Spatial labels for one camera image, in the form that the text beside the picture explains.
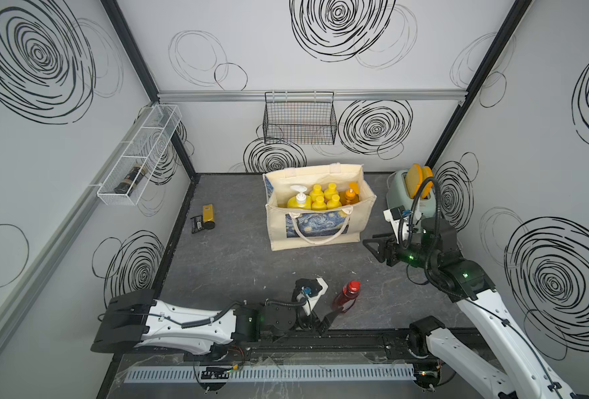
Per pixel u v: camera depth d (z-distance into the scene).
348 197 0.86
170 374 0.77
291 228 0.83
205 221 0.99
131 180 0.67
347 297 0.69
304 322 0.62
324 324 0.60
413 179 0.91
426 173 0.89
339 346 0.75
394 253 0.61
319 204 0.82
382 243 0.61
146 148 0.74
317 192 0.86
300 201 0.81
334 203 0.84
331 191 0.85
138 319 0.48
